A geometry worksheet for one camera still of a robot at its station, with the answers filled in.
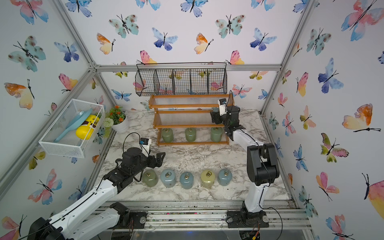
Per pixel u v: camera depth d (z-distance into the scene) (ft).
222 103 2.65
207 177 2.59
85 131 2.30
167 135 3.22
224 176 2.65
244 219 2.20
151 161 2.33
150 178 2.65
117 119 3.32
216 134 3.23
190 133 3.22
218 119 2.75
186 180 2.59
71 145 2.01
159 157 2.43
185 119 3.76
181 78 3.22
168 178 2.59
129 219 2.33
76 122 2.20
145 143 2.27
